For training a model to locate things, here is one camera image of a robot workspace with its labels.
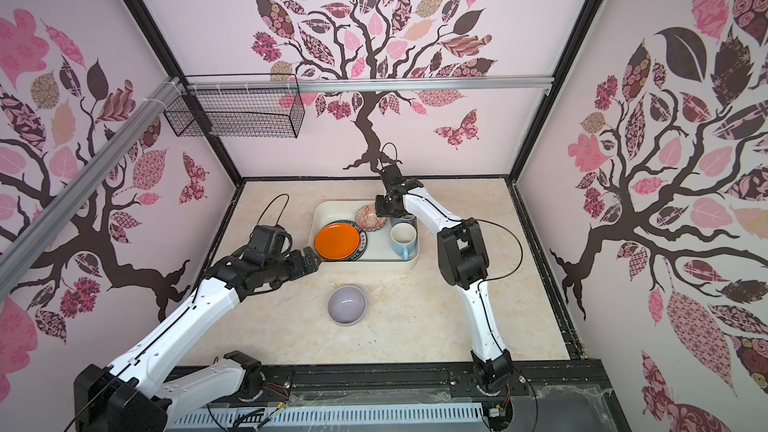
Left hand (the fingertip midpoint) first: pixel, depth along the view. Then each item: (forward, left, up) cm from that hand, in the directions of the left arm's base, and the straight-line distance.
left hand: (308, 270), depth 80 cm
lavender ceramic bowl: (-5, -10, -12) cm, 16 cm away
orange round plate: (+16, -6, -10) cm, 20 cm away
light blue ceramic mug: (+14, -27, -7) cm, 31 cm away
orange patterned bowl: (+26, -14, -11) cm, 31 cm away
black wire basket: (+70, +40, +3) cm, 81 cm away
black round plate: (+17, -13, -12) cm, 24 cm away
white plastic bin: (+12, -19, -13) cm, 27 cm away
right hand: (+27, -20, -5) cm, 34 cm away
